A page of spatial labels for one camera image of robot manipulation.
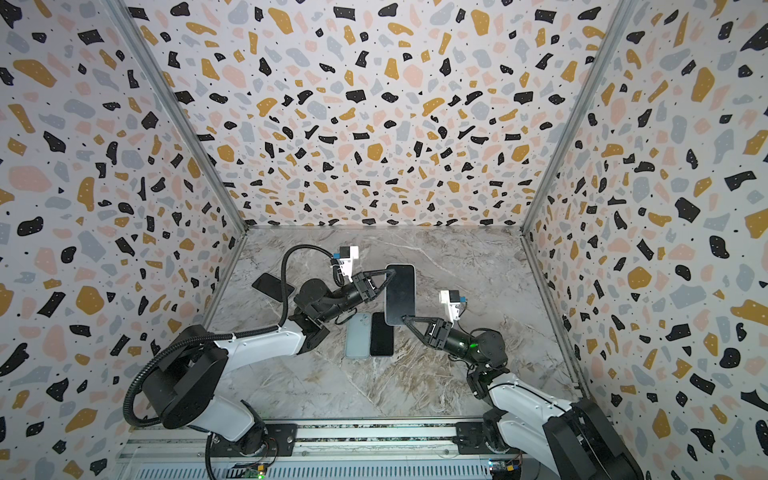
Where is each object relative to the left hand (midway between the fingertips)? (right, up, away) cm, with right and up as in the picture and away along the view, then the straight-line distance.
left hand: (396, 273), depth 69 cm
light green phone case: (-12, -21, +24) cm, 34 cm away
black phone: (+1, -6, +3) cm, 6 cm away
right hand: (+2, -11, -1) cm, 12 cm away
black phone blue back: (-5, -21, +24) cm, 32 cm away
